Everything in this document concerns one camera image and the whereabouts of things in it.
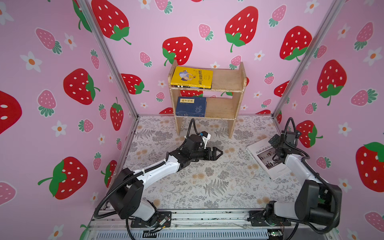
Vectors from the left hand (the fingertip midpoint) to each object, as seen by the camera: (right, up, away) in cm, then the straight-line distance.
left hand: (218, 152), depth 78 cm
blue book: (-16, +27, +13) cm, 33 cm away
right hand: (+39, +5, +9) cm, 40 cm away
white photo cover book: (+32, -2, +17) cm, 36 cm away
